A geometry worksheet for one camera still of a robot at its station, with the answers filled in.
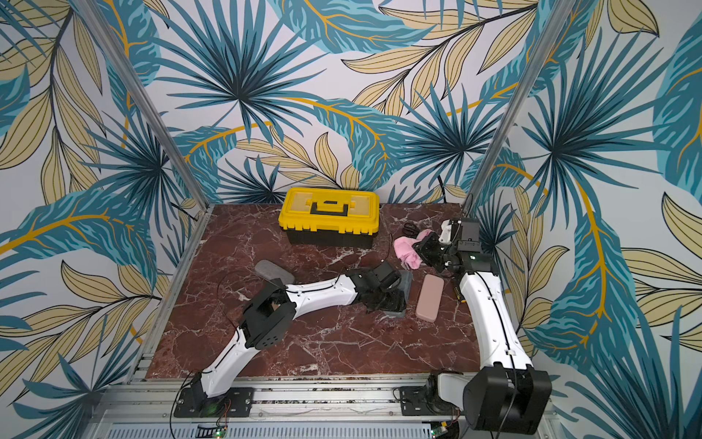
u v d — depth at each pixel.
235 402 0.73
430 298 0.91
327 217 0.96
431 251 0.69
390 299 0.80
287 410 0.73
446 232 0.72
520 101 0.85
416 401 0.73
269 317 0.54
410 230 1.13
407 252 0.79
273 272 0.95
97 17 0.69
